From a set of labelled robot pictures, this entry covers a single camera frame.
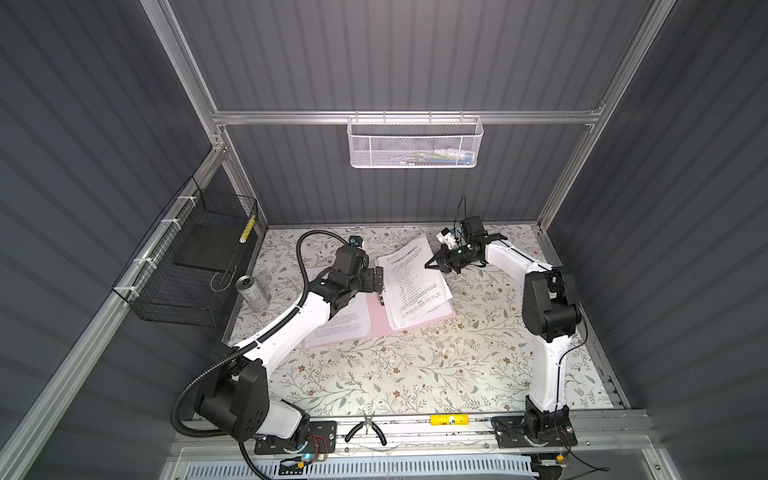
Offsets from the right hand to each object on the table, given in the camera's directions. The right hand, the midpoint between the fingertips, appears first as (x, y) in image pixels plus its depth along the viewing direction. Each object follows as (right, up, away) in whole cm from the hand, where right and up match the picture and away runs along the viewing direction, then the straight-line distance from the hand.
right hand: (429, 267), depth 95 cm
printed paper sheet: (-26, -17, -2) cm, 31 cm away
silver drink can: (-54, -9, -6) cm, 55 cm away
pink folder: (-16, -17, -2) cm, 24 cm away
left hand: (-19, -1, -10) cm, 22 cm away
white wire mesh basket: (-2, +51, +28) cm, 59 cm away
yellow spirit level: (+3, -38, -20) cm, 43 cm away
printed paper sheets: (-5, -7, -2) cm, 9 cm away
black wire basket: (-63, 0, -22) cm, 67 cm away
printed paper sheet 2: (0, -14, -6) cm, 15 cm away
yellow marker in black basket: (-52, +10, -14) cm, 55 cm away
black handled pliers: (-19, -39, -19) cm, 47 cm away
